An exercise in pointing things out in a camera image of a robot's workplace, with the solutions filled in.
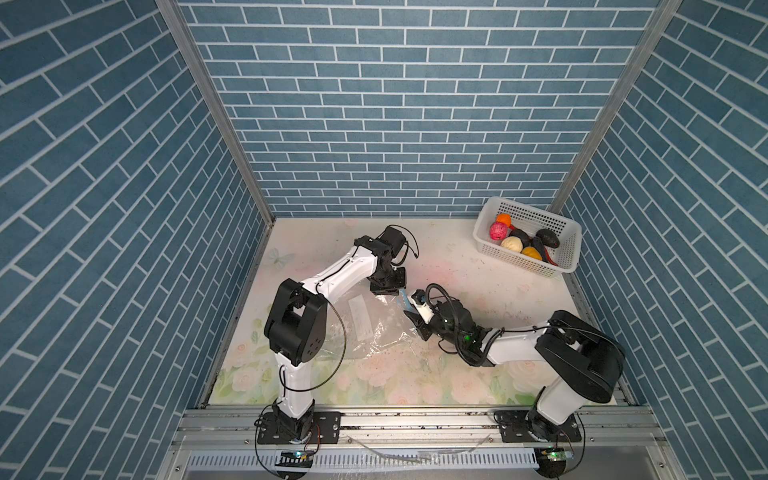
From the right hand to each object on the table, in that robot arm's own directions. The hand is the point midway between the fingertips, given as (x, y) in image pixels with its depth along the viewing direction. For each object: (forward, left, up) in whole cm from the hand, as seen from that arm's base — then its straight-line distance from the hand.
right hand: (406, 305), depth 87 cm
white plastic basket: (+43, -44, -3) cm, 62 cm away
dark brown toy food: (+33, -42, -5) cm, 54 cm away
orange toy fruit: (+43, -35, -4) cm, 56 cm away
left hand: (+4, +2, +1) cm, 5 cm away
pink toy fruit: (+36, -32, -4) cm, 49 cm away
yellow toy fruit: (+27, -43, -5) cm, 51 cm away
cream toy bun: (+29, -36, -3) cm, 47 cm away
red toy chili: (+27, -51, -9) cm, 58 cm away
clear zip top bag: (-2, +13, -7) cm, 15 cm away
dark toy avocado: (+34, -50, -4) cm, 61 cm away
